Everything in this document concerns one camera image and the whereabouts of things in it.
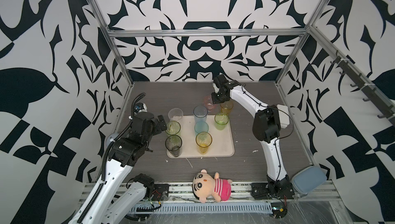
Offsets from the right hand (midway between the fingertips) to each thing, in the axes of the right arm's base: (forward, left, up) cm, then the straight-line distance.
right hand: (215, 97), depth 99 cm
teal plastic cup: (-18, +9, -5) cm, 21 cm away
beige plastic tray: (-27, -3, -10) cm, 29 cm away
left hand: (-24, +32, +16) cm, 43 cm away
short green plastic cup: (-13, -3, -7) cm, 15 cm away
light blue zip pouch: (-46, -43, -8) cm, 63 cm away
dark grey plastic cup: (-31, +23, 0) cm, 39 cm away
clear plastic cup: (-15, +23, +3) cm, 28 cm away
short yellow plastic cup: (-3, -8, -7) cm, 11 cm away
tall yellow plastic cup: (-29, +8, 0) cm, 30 cm away
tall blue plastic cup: (-15, +10, +4) cm, 18 cm away
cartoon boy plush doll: (-50, +8, -2) cm, 50 cm away
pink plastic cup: (-2, +4, -5) cm, 6 cm away
